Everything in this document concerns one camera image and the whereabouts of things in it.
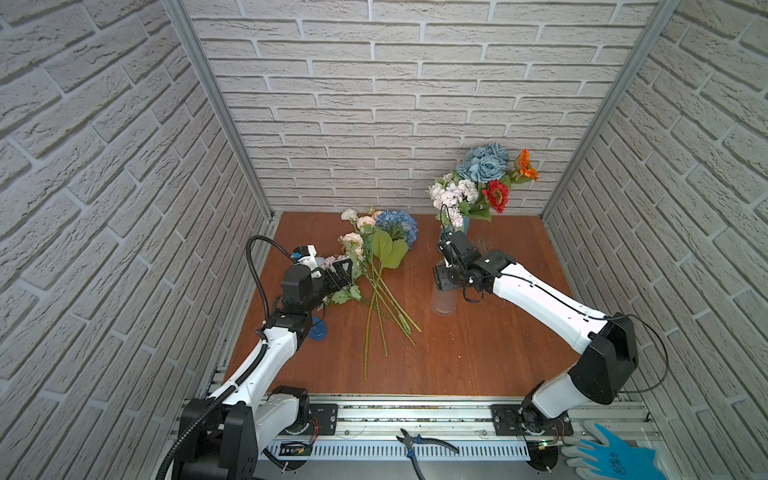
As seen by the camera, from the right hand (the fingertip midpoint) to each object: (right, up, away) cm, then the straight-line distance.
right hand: (447, 272), depth 83 cm
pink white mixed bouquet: (+1, +23, +1) cm, 23 cm away
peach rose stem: (-29, +8, +18) cm, 35 cm away
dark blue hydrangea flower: (-13, +16, +24) cm, 32 cm away
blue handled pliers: (-11, -40, -13) cm, 43 cm away
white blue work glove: (+36, -43, -14) cm, 58 cm away
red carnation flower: (+13, +22, -2) cm, 26 cm away
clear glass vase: (0, -10, +8) cm, 13 cm away
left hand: (-30, +3, -1) cm, 30 cm away
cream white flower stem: (-33, +20, +35) cm, 52 cm away
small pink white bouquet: (-30, -8, +10) cm, 33 cm away
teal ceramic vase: (+8, +14, +12) cm, 20 cm away
